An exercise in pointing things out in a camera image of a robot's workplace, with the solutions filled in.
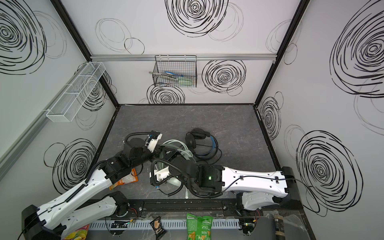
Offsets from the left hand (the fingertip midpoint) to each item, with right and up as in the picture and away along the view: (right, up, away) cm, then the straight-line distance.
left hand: (165, 147), depth 74 cm
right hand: (+3, +4, -15) cm, 16 cm away
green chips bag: (+17, -34, -9) cm, 39 cm away
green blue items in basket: (+7, +37, +12) cm, 40 cm away
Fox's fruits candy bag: (-35, -36, -10) cm, 51 cm away
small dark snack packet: (-2, -35, -6) cm, 36 cm away
